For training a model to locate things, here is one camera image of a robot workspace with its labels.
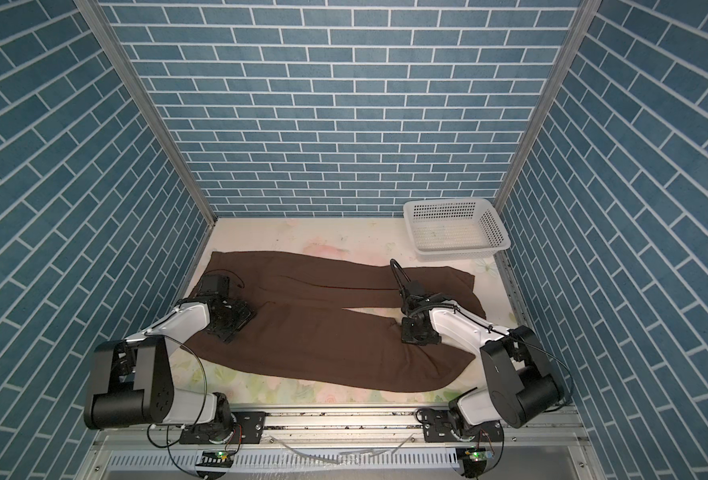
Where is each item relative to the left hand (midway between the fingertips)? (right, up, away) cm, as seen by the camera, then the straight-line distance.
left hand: (251, 318), depth 91 cm
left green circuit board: (+1, -29, -19) cm, 35 cm away
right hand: (+48, -5, -3) cm, 49 cm away
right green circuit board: (+63, -28, -20) cm, 72 cm away
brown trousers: (+16, -3, -2) cm, 17 cm away
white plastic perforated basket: (+73, +29, +32) cm, 85 cm away
